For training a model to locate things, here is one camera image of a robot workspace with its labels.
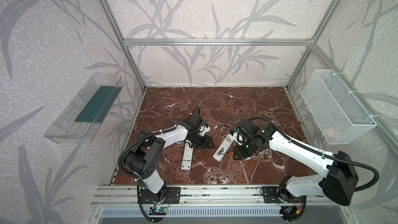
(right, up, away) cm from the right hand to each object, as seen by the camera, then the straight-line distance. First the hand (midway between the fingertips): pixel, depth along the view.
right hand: (235, 152), depth 77 cm
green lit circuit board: (-37, -26, -5) cm, 46 cm away
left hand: (-11, +2, +9) cm, 15 cm away
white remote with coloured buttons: (-25, -6, +7) cm, 27 cm away
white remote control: (-6, -3, +9) cm, 12 cm away
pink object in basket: (+44, +11, -5) cm, 46 cm away
